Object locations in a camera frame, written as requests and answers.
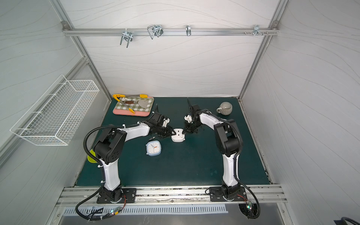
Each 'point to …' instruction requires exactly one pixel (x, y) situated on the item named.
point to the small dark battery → (153, 138)
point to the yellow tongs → (116, 96)
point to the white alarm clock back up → (179, 137)
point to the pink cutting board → (125, 112)
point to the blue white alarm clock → (153, 148)
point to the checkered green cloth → (133, 103)
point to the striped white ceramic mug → (226, 108)
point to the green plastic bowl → (90, 159)
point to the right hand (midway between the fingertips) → (183, 132)
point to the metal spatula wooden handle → (143, 102)
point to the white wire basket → (54, 119)
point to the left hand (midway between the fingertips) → (175, 135)
